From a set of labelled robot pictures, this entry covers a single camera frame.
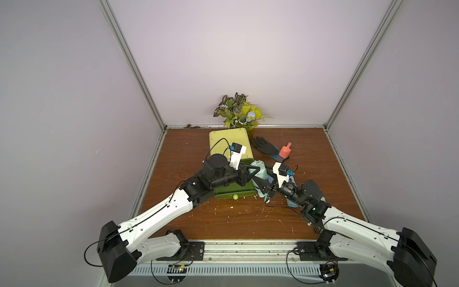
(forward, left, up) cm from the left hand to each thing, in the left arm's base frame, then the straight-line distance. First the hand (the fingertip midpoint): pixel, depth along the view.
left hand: (258, 169), depth 65 cm
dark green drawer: (+1, +9, -20) cm, 22 cm away
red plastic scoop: (+31, -21, -29) cm, 47 cm away
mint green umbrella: (-1, -1, -2) cm, 2 cm away
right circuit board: (-29, -29, -31) cm, 51 cm away
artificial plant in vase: (+42, +8, -9) cm, 44 cm away
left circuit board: (-29, +33, -31) cm, 54 cm away
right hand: (0, 0, 0) cm, 1 cm away
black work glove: (+30, -10, -26) cm, 41 cm away
